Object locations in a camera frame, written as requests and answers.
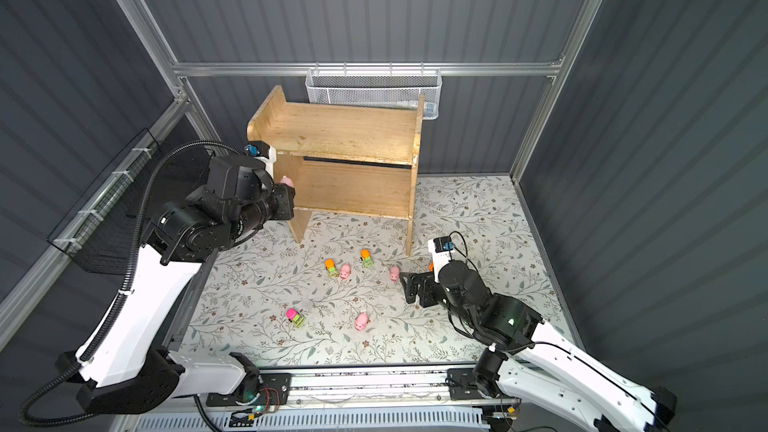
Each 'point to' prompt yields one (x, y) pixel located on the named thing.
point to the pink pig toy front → (361, 322)
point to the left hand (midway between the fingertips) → (291, 191)
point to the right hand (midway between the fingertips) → (418, 276)
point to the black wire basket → (98, 233)
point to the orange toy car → (431, 266)
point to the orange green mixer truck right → (366, 258)
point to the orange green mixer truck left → (331, 267)
